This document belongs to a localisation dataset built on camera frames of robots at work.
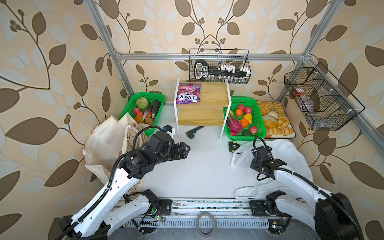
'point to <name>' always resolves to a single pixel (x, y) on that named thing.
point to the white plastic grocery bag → (280, 149)
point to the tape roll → (210, 214)
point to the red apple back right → (248, 110)
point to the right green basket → (257, 120)
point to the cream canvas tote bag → (109, 138)
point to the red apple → (253, 130)
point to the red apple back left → (241, 106)
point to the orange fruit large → (244, 122)
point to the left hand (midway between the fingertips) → (186, 148)
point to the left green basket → (152, 96)
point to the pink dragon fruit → (234, 125)
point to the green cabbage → (142, 103)
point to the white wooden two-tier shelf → (202, 104)
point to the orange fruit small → (239, 112)
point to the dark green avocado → (246, 133)
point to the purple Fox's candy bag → (188, 93)
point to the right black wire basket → (324, 103)
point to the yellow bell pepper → (248, 116)
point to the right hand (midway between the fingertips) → (257, 166)
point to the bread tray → (277, 124)
